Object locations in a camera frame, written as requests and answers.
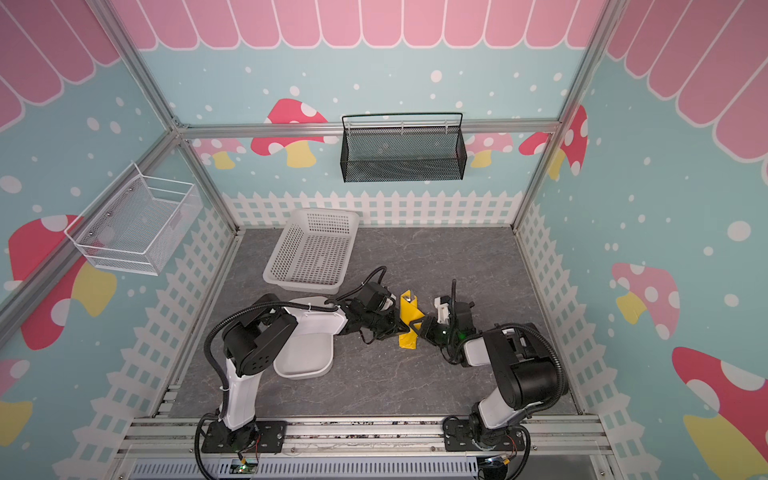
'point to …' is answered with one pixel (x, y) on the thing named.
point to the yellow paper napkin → (409, 312)
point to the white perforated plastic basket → (314, 251)
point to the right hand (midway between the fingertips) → (411, 324)
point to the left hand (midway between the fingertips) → (410, 334)
